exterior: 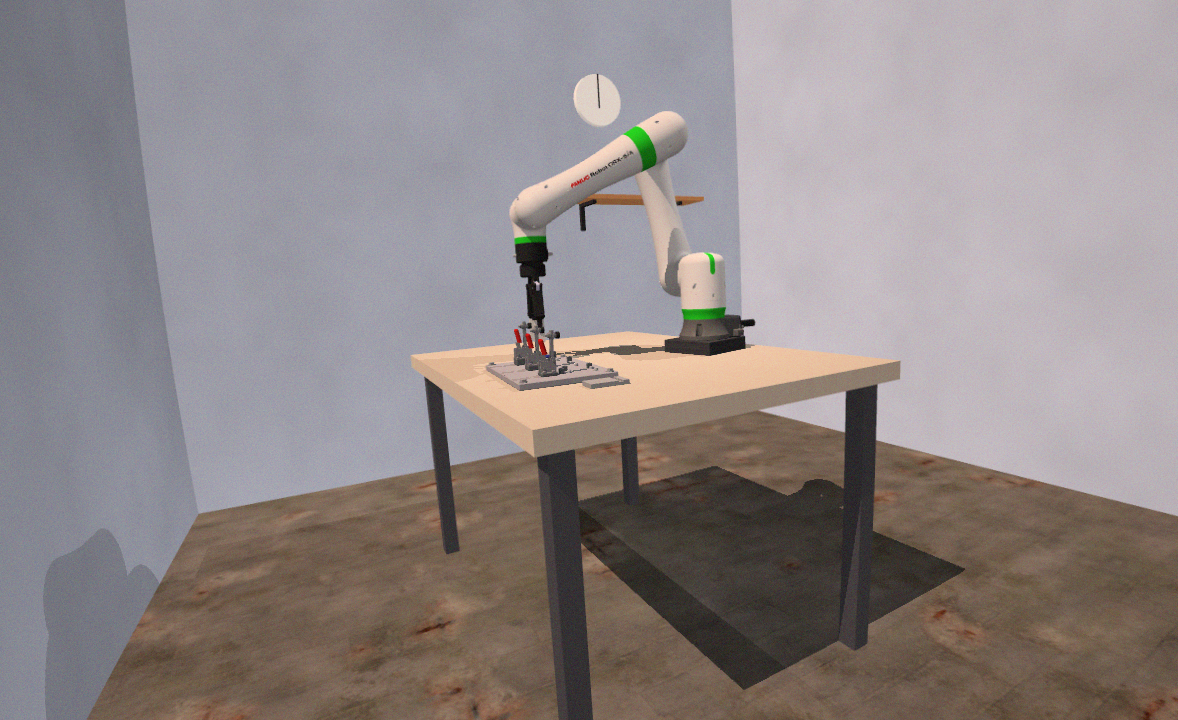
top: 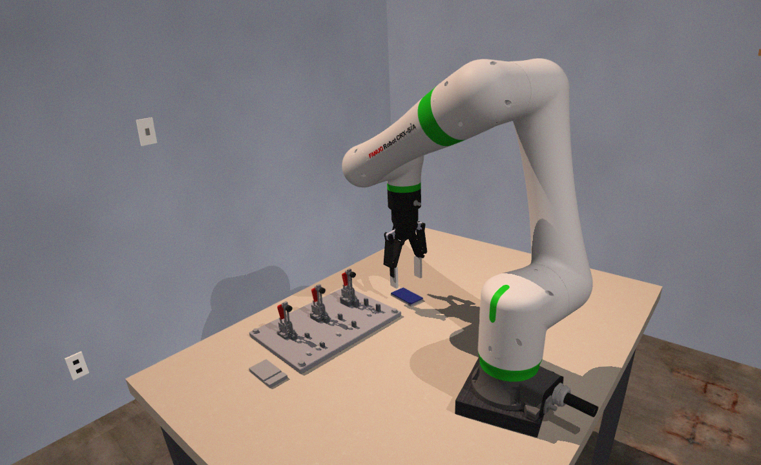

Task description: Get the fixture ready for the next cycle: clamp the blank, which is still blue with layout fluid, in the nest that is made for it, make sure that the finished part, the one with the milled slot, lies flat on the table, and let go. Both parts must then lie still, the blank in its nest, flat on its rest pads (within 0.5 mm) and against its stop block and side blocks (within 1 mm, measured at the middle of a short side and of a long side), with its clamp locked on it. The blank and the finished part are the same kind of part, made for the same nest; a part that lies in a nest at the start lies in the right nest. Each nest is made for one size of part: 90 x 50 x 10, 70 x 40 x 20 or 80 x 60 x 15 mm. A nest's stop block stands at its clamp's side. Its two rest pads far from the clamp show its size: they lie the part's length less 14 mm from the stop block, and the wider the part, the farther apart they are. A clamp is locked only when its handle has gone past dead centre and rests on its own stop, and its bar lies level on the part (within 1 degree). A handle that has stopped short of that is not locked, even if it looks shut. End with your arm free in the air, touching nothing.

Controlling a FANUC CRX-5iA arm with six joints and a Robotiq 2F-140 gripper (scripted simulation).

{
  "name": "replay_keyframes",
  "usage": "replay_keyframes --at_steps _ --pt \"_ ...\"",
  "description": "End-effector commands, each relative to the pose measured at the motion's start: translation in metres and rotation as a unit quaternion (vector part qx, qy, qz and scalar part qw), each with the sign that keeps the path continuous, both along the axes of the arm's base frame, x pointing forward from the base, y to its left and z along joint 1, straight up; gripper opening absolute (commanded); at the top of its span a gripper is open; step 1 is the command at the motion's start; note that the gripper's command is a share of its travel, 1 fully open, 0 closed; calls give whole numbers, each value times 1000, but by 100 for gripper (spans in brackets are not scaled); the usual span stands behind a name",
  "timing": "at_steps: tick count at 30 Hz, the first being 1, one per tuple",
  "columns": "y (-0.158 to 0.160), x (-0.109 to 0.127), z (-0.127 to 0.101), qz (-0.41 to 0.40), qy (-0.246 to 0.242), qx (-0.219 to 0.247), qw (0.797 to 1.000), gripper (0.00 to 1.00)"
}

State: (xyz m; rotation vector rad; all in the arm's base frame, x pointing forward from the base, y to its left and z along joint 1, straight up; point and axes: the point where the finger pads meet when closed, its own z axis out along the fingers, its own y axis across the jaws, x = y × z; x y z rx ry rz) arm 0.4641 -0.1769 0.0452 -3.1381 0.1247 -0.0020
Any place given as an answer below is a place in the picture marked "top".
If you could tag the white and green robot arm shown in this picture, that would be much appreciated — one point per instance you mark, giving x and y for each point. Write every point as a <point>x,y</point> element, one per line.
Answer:
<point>517,307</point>

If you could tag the blue rectangular plate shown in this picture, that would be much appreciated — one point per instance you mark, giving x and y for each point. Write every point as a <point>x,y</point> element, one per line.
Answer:
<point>407,296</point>

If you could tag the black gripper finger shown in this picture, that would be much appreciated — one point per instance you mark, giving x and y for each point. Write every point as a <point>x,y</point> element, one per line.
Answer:
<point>392,252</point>
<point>418,244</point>

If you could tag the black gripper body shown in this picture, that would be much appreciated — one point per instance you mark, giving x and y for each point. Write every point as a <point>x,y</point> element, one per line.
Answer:
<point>401,221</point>

